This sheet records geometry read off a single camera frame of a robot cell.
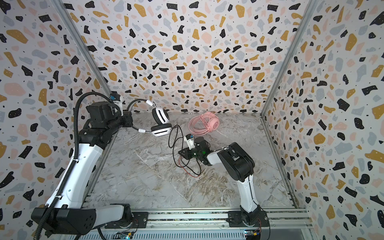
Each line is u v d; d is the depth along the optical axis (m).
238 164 0.54
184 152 0.90
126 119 0.64
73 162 0.42
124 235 0.70
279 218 0.76
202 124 1.14
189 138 0.89
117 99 0.60
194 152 0.86
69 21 0.73
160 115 0.69
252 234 0.72
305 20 0.75
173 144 1.00
